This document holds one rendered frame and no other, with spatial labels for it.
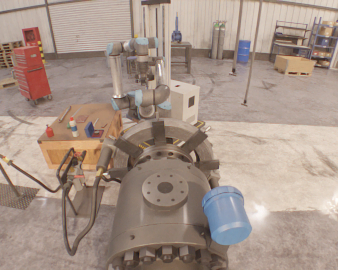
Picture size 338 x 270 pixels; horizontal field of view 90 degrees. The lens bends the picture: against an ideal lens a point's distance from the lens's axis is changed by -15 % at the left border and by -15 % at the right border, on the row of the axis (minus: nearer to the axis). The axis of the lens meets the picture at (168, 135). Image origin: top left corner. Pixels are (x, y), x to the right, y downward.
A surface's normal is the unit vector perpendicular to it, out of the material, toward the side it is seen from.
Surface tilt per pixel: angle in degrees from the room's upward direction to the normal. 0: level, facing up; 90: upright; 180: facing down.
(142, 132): 90
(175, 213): 8
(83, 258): 0
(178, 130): 90
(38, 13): 90
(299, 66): 90
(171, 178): 0
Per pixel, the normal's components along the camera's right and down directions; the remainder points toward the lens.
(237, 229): 0.04, 0.53
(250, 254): 0.00, -0.85
